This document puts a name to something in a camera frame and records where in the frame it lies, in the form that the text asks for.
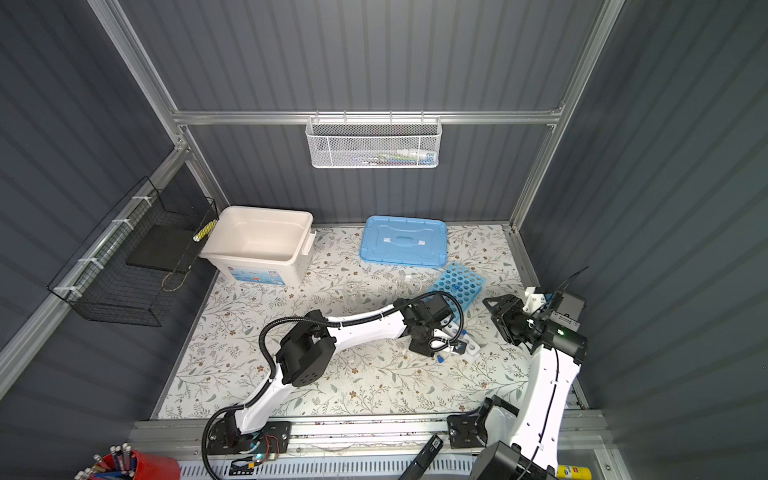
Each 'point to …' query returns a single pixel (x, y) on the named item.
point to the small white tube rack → (472, 350)
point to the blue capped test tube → (440, 359)
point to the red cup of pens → (123, 463)
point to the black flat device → (420, 464)
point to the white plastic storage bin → (261, 246)
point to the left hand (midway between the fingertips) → (435, 338)
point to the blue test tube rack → (461, 282)
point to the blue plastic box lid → (404, 241)
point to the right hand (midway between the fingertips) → (494, 310)
